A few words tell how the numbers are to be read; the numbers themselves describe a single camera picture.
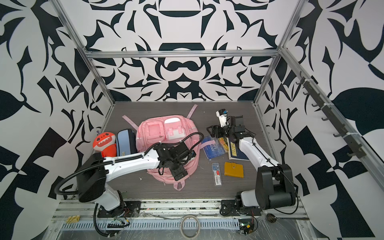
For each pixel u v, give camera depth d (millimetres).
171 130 963
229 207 746
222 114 762
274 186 426
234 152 908
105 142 888
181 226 688
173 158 592
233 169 855
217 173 847
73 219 703
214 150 937
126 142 940
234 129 673
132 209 741
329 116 553
